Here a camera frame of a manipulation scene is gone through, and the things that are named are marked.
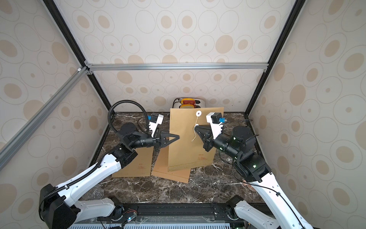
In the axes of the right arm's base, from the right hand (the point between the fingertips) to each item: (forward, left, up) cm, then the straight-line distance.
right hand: (195, 131), depth 57 cm
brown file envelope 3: (-4, +3, -10) cm, 11 cm away
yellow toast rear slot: (+44, +7, -19) cm, 48 cm away
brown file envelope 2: (+2, +21, -41) cm, 46 cm away
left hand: (-3, +6, -2) cm, 7 cm away
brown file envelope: (+2, +34, -39) cm, 52 cm away
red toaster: (+39, +5, -19) cm, 43 cm away
